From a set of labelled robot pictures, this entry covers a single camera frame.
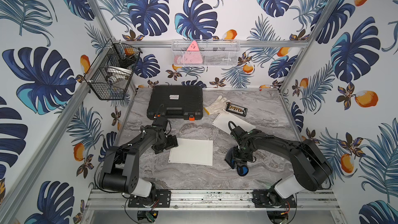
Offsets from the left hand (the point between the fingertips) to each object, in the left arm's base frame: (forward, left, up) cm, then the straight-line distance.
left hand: (170, 145), depth 89 cm
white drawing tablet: (-1, -13, -4) cm, 13 cm away
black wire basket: (+45, +38, +27) cm, 65 cm away
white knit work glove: (+34, -28, -4) cm, 44 cm away
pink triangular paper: (+42, -9, +31) cm, 53 cm away
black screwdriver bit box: (+30, -40, -1) cm, 50 cm away
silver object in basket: (+23, +28, +31) cm, 48 cm away
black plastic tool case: (+30, +2, +2) cm, 31 cm away
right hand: (-5, -38, -3) cm, 38 cm away
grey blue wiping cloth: (-8, -40, -2) cm, 41 cm away
